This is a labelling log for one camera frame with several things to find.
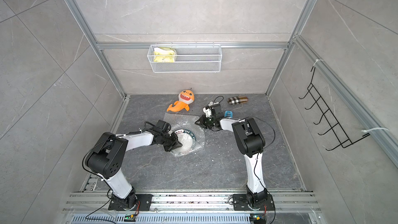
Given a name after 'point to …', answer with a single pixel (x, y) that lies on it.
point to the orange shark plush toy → (185, 97)
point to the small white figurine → (211, 103)
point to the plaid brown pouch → (237, 100)
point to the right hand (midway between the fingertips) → (195, 123)
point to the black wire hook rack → (345, 141)
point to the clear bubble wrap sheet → (179, 121)
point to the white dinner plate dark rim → (187, 139)
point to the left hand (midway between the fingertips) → (184, 142)
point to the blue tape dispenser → (228, 113)
